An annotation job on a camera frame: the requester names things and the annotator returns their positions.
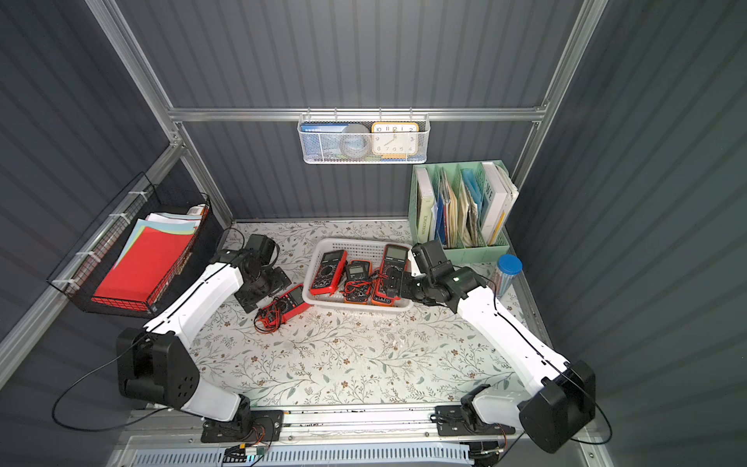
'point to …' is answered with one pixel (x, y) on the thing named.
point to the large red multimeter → (328, 273)
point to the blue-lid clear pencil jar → (509, 268)
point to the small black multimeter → (358, 284)
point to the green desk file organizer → (464, 206)
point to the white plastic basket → (358, 249)
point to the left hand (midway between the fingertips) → (271, 291)
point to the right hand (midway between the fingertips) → (403, 286)
